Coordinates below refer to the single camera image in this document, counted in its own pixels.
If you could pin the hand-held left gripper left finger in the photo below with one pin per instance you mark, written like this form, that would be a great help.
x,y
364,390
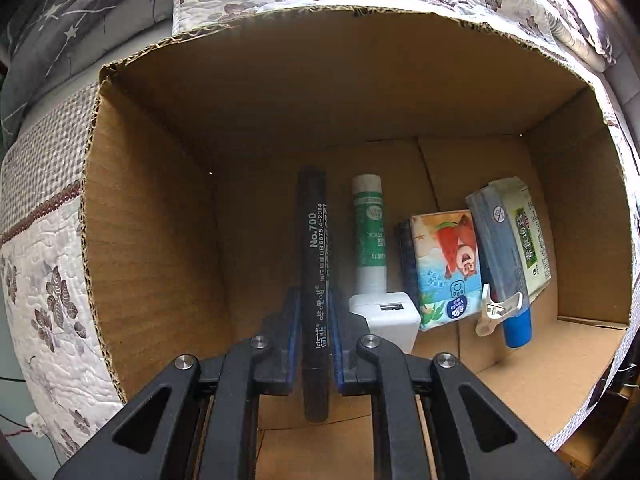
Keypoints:
x,y
297,345

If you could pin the colourful cartoon tissue pack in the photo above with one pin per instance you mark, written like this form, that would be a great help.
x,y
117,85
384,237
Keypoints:
x,y
445,270

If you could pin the white power strip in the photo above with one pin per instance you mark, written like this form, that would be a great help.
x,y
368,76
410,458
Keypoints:
x,y
37,424

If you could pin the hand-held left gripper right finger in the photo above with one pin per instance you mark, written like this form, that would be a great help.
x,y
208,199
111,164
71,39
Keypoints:
x,y
337,360

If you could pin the white charger plug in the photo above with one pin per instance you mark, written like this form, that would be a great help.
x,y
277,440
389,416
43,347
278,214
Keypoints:
x,y
390,322

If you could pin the black marker pen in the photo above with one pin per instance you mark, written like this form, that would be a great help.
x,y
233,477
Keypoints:
x,y
315,260

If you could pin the blue toothpaste tube box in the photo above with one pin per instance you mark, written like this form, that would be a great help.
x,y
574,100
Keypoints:
x,y
495,250

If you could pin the grey star pillow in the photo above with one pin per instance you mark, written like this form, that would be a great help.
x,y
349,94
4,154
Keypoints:
x,y
75,25

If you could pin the green white wipes pack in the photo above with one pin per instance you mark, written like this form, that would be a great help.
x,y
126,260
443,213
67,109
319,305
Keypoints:
x,y
530,240

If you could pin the brown cardboard box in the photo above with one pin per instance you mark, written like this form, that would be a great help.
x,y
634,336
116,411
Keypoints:
x,y
150,260

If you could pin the white clothespin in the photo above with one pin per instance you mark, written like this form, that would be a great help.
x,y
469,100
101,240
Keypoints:
x,y
487,317

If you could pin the green white glue stick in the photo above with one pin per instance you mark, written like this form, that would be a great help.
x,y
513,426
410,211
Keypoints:
x,y
370,240

